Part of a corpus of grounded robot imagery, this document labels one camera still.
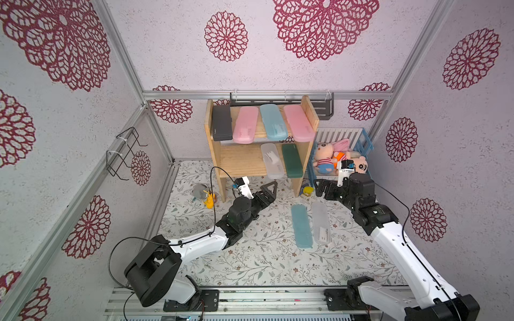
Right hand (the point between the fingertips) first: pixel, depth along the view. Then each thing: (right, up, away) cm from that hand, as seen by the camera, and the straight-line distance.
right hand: (328, 184), depth 77 cm
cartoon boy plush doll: (+24, +10, +22) cm, 34 cm away
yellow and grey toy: (-55, -4, +22) cm, 60 cm away
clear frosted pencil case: (-20, +9, +13) cm, 25 cm away
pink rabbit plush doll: (+8, +15, +28) cm, 32 cm away
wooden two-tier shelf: (-25, +20, +21) cm, 38 cm away
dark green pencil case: (-11, +8, +11) cm, 18 cm away
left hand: (-21, -1, 0) cm, 21 cm away
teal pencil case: (-6, -25, +12) cm, 29 cm away
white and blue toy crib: (+30, +25, +35) cm, 53 cm away
